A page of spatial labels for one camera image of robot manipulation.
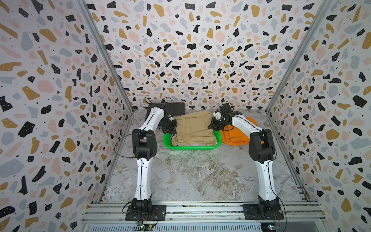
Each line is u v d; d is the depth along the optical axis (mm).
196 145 900
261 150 603
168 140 926
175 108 1223
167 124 880
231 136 1028
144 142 616
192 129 997
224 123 886
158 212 734
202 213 750
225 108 853
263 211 664
